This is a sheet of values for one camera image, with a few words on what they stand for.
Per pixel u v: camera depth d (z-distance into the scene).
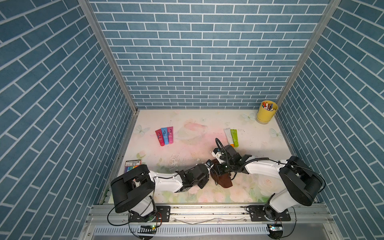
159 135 1.03
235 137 1.03
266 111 1.02
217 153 0.82
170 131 1.05
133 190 0.44
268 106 1.08
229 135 1.03
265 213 0.67
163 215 0.74
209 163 0.76
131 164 0.90
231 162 0.71
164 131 1.05
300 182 0.45
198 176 0.66
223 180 0.84
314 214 0.76
